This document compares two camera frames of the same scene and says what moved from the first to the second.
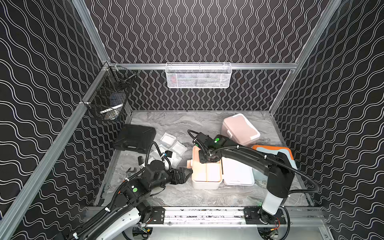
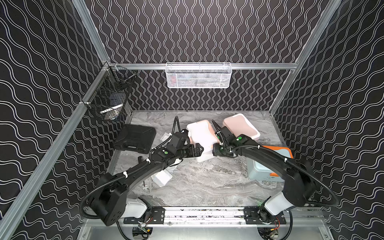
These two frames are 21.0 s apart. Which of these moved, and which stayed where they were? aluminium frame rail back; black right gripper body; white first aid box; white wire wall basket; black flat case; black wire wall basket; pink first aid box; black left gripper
Moved: white first aid box; black left gripper; black right gripper body
Stayed: black wire wall basket; black flat case; white wire wall basket; aluminium frame rail back; pink first aid box
